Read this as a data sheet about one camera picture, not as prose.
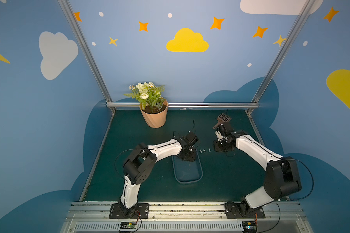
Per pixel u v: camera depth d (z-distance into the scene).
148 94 0.88
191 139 0.74
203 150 0.98
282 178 0.44
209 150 0.98
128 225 0.72
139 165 0.50
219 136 0.80
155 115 1.03
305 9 0.70
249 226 0.73
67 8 0.69
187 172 0.91
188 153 0.78
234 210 0.75
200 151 0.98
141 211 0.74
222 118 1.15
